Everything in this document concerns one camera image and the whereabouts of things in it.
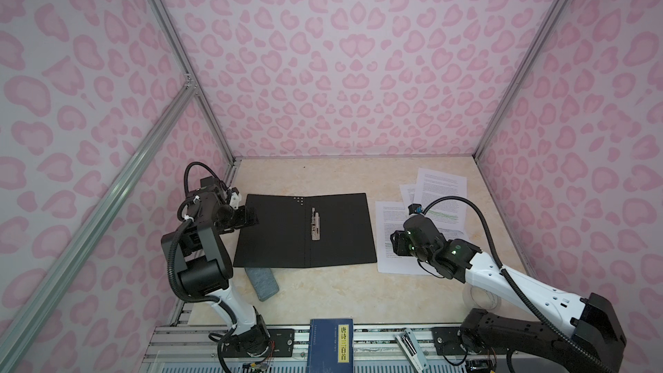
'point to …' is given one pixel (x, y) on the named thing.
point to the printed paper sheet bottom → (390, 216)
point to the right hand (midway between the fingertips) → (395, 237)
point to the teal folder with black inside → (306, 230)
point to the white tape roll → (476, 298)
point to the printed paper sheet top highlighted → (450, 214)
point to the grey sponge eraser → (263, 281)
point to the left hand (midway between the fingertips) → (244, 221)
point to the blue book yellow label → (331, 345)
